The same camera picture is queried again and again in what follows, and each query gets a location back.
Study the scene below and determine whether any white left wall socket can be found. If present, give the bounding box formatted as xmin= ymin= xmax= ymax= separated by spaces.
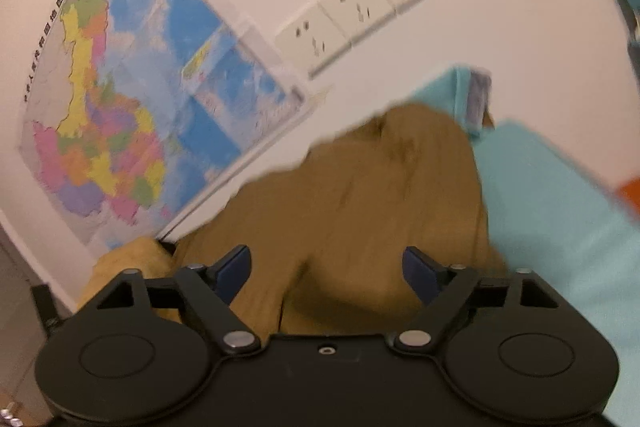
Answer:
xmin=274 ymin=4 xmax=350 ymax=78

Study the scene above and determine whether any tan yellow pillow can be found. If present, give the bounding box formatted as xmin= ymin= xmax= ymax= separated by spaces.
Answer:
xmin=76 ymin=237 xmax=172 ymax=311

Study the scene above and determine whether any brown puffer jacket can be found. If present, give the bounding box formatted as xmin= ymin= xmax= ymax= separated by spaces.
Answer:
xmin=176 ymin=103 xmax=506 ymax=337

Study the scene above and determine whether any colourful wall map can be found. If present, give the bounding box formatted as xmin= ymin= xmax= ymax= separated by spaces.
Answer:
xmin=18 ymin=0 xmax=310 ymax=254

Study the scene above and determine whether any white middle wall socket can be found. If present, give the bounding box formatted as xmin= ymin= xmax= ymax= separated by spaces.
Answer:
xmin=319 ymin=0 xmax=395 ymax=43

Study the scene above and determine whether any teal grey bed sheet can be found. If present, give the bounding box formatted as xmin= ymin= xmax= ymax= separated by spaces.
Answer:
xmin=410 ymin=66 xmax=639 ymax=426

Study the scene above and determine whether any white wall socket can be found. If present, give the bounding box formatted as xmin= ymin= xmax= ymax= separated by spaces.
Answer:
xmin=274 ymin=4 xmax=350 ymax=78
xmin=319 ymin=0 xmax=395 ymax=43

